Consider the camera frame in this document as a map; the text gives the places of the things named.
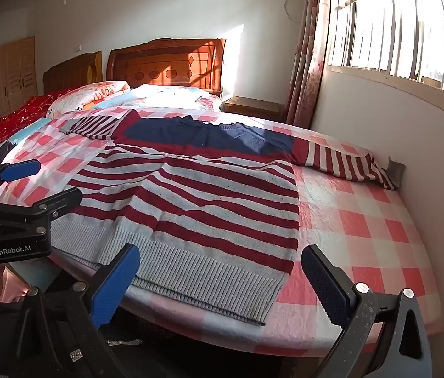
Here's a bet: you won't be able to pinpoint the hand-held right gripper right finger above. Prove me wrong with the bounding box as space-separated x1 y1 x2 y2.
301 244 434 378

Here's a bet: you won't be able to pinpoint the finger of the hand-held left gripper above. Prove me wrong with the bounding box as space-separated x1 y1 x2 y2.
0 141 42 202
0 187 83 240

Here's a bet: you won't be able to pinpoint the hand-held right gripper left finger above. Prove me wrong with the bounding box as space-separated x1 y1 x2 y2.
0 243 142 378

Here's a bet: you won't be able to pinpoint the red grey striped sweater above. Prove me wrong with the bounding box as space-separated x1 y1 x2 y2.
59 108 406 327

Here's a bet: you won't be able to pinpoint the red floral blanket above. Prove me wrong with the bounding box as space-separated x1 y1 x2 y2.
0 89 81 171

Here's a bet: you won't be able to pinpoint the bed with pink checkered sheet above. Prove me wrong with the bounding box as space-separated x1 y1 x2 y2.
0 104 444 359

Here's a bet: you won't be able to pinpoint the dark zippered jacket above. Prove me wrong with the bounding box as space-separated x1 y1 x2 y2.
41 315 340 378

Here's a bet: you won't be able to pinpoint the wooden wardrobe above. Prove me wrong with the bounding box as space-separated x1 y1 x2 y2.
0 36 36 123

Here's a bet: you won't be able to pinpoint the pink floral quilt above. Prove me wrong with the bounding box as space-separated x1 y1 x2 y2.
45 80 131 119

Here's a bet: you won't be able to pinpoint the dark wooden headboard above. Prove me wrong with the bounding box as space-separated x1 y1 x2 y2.
43 50 103 94

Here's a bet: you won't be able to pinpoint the pillows with floral covers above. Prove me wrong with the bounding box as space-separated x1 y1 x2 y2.
88 84 222 113

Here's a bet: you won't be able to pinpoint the orange wooden headboard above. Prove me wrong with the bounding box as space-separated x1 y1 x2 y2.
106 38 227 95

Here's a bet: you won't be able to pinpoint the wooden nightstand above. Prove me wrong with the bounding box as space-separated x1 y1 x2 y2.
222 96 285 122

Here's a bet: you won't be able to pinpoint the pink floral curtain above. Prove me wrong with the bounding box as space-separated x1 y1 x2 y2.
283 0 337 129

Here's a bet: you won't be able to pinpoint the window with metal bars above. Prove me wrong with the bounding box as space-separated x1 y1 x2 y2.
324 0 444 105

